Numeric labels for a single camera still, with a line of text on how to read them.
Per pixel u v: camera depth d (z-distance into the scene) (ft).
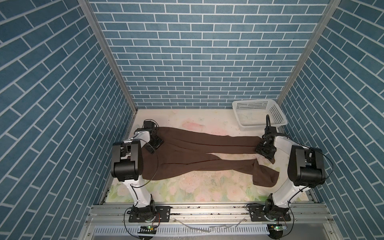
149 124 2.70
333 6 2.32
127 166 1.65
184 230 2.32
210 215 2.47
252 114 3.90
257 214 2.41
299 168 1.59
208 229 2.31
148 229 2.37
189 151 3.18
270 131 2.58
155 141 2.80
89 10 2.33
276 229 2.34
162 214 2.42
